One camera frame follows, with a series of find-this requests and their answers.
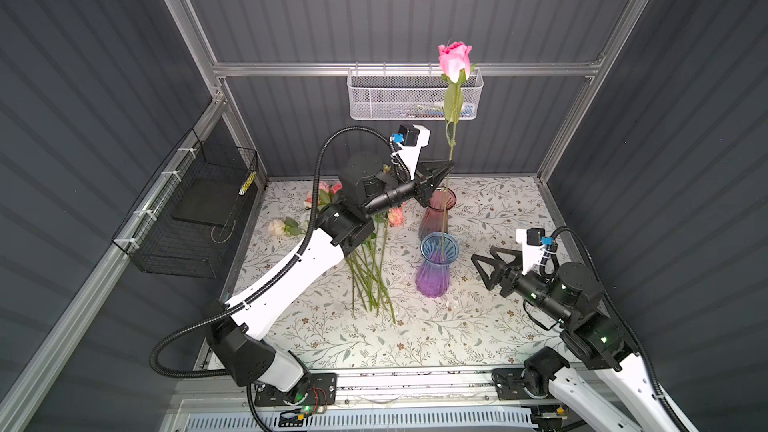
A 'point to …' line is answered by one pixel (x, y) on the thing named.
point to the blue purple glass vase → (437, 251)
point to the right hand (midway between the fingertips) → (486, 257)
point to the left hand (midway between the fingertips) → (453, 161)
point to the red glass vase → (432, 218)
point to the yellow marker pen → (248, 183)
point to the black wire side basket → (177, 229)
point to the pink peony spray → (373, 289)
